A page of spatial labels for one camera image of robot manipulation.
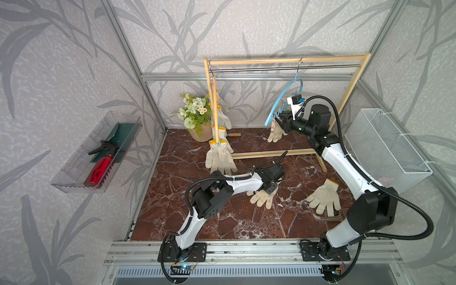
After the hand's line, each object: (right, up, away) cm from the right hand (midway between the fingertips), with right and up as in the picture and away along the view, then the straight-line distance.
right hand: (275, 113), depth 76 cm
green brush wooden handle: (-19, -7, +40) cm, 45 cm away
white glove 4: (-25, -20, +2) cm, 32 cm away
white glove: (-25, +10, +22) cm, 35 cm away
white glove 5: (+4, -7, +19) cm, 21 cm away
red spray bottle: (-63, -23, -16) cm, 69 cm away
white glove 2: (-24, 0, +12) cm, 27 cm away
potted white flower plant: (-38, +2, +14) cm, 40 cm away
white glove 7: (+29, -40, +13) cm, 51 cm away
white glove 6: (-4, -40, +14) cm, 43 cm away
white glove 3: (-23, -8, +2) cm, 25 cm away
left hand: (0, -35, +18) cm, 39 cm away
